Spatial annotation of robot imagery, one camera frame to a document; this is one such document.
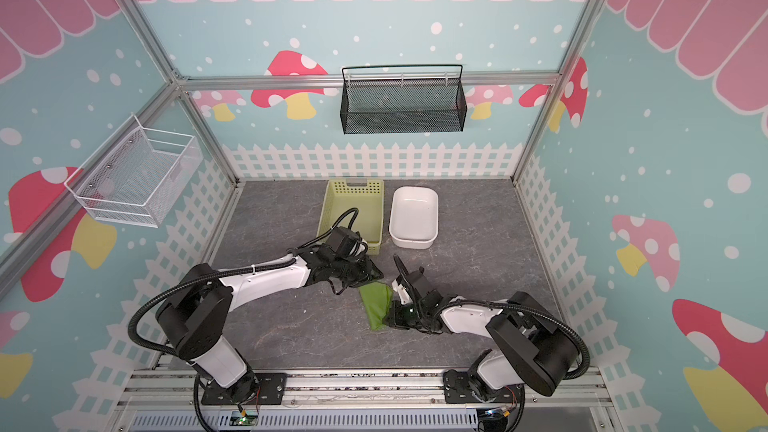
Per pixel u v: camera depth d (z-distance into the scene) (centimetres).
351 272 76
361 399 74
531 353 43
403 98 94
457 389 74
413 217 108
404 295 81
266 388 75
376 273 83
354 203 112
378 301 88
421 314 69
